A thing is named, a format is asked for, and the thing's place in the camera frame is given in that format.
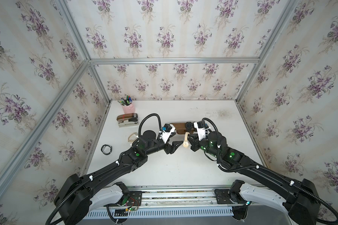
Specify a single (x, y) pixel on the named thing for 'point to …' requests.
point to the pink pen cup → (129, 109)
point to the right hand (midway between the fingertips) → (188, 135)
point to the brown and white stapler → (127, 120)
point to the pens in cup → (126, 102)
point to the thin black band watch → (103, 146)
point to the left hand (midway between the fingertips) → (180, 137)
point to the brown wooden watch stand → (180, 128)
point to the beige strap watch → (186, 143)
